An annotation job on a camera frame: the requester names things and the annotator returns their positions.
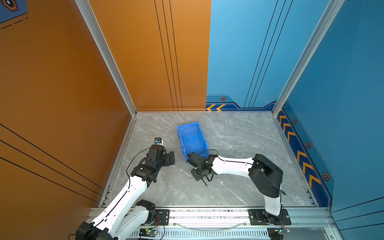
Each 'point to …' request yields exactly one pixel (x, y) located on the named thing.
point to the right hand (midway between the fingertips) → (195, 173)
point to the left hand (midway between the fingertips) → (165, 152)
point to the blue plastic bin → (192, 140)
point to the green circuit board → (147, 232)
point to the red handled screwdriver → (204, 182)
